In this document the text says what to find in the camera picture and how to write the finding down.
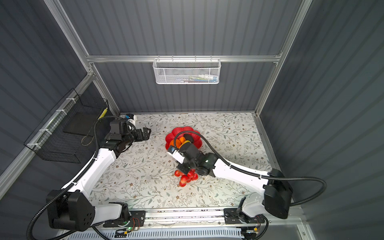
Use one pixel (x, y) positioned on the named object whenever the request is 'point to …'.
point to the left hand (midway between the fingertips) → (142, 130)
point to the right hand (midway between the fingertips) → (178, 161)
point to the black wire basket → (68, 132)
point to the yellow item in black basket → (102, 115)
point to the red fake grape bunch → (191, 176)
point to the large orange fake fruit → (178, 142)
